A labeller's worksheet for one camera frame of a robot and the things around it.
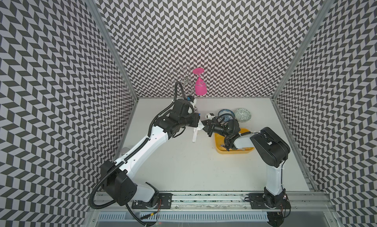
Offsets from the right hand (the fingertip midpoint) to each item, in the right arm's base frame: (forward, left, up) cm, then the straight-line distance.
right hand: (196, 124), depth 78 cm
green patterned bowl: (+21, -33, -19) cm, 44 cm away
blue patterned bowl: (+5, -16, +1) cm, 17 cm away
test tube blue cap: (-13, -22, -4) cm, 25 cm away
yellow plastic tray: (-2, -14, -16) cm, 21 cm away
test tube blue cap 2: (-5, +1, -1) cm, 5 cm away
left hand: (+2, -1, +3) cm, 4 cm away
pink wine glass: (+31, -3, -2) cm, 31 cm away
